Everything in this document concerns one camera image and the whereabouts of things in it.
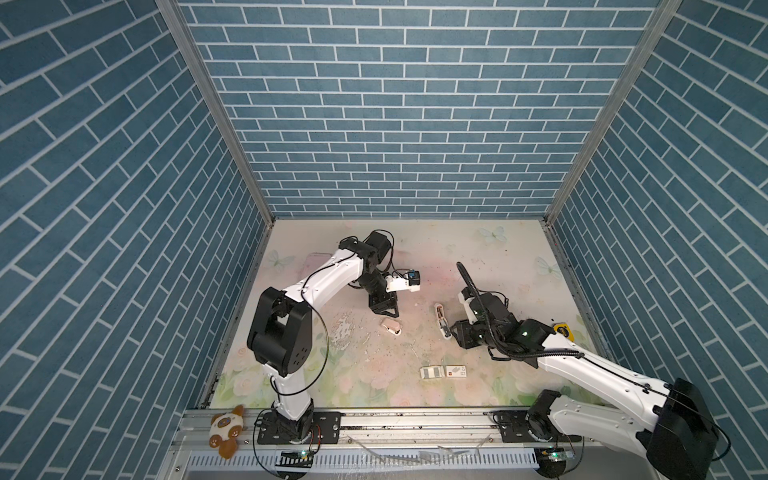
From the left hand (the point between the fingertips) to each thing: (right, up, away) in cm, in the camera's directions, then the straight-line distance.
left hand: (394, 304), depth 85 cm
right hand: (+16, -5, -4) cm, 18 cm away
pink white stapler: (+15, -7, +6) cm, 17 cm away
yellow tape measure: (+51, -8, +4) cm, 52 cm away
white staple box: (+17, -18, -3) cm, 25 cm away
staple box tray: (+11, -19, -2) cm, 21 cm away
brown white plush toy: (-41, -27, -14) cm, 51 cm away
